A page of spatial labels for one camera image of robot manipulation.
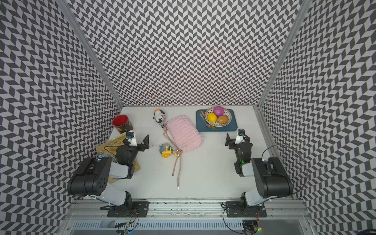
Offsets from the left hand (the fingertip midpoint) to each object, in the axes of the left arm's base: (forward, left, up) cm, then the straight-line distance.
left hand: (141, 135), depth 91 cm
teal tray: (+15, -40, -11) cm, 44 cm away
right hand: (0, -59, 0) cm, 59 cm away
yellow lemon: (+18, -47, -5) cm, 50 cm away
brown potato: (+16, -54, -5) cm, 57 cm away
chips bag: (-6, +20, -6) cm, 22 cm away
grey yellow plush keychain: (-9, -16, -2) cm, 19 cm away
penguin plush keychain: (+21, -7, -3) cm, 22 cm away
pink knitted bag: (+2, -26, -4) cm, 27 cm away
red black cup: (+8, +13, +2) cm, 16 cm away
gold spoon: (+21, -41, -6) cm, 47 cm away
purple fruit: (+24, -52, -3) cm, 57 cm away
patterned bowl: (+24, -59, -6) cm, 64 cm away
